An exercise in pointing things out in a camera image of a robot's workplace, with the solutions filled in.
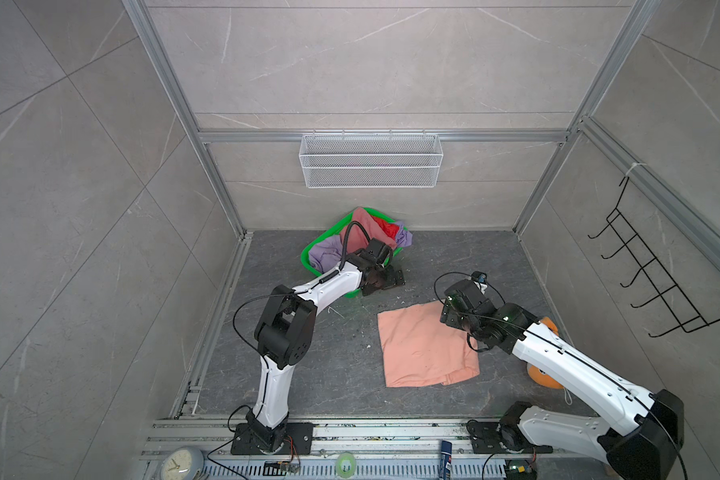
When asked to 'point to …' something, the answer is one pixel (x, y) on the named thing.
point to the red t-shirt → (390, 228)
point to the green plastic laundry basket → (355, 293)
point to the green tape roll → (341, 458)
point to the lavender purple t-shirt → (328, 252)
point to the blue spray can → (445, 460)
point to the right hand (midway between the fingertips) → (454, 308)
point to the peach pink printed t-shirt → (420, 350)
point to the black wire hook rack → (687, 318)
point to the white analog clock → (182, 464)
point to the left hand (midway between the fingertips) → (394, 277)
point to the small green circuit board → (520, 469)
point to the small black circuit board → (280, 468)
